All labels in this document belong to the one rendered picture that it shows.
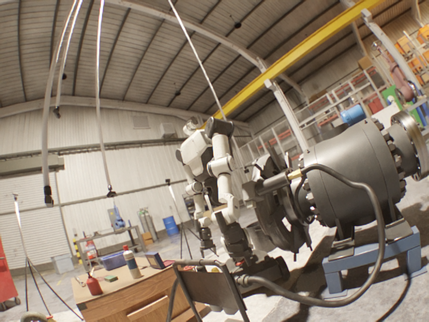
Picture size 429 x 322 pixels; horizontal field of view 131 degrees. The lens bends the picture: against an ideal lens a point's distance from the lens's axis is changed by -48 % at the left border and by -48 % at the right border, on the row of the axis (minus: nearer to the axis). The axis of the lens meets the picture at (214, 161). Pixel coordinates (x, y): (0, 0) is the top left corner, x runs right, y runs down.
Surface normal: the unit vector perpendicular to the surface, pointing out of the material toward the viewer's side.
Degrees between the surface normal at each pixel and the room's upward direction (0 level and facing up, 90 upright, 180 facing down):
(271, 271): 90
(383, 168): 89
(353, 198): 106
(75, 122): 90
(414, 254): 90
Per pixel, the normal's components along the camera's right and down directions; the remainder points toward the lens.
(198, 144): -0.15, -0.21
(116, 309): 0.68, -0.40
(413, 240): -0.65, 0.07
